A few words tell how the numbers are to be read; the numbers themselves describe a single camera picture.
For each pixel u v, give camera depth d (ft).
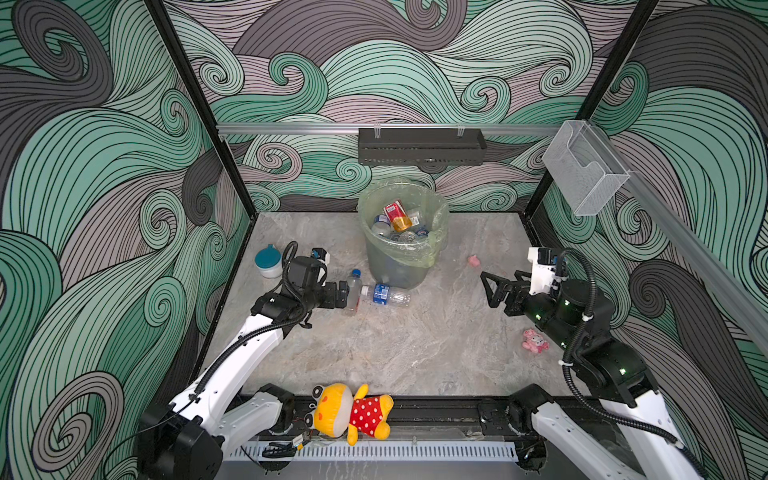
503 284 1.77
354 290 3.12
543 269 1.73
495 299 1.84
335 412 2.21
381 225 2.95
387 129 3.10
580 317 1.36
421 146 3.20
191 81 2.71
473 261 3.41
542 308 1.70
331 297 2.25
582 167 2.60
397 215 2.86
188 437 1.20
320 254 2.29
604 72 2.67
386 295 2.95
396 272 3.01
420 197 3.03
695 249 1.91
